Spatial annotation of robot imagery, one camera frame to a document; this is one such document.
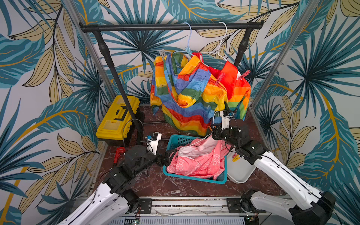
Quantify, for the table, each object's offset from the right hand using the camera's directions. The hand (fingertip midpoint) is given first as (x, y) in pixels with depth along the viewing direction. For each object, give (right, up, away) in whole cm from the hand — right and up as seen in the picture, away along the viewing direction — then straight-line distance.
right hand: (211, 125), depth 74 cm
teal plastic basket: (-20, -11, +15) cm, 27 cm away
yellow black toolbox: (-54, -2, +10) cm, 55 cm away
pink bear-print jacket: (-6, -17, 0) cm, 18 cm away
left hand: (-22, -12, -7) cm, 25 cm away
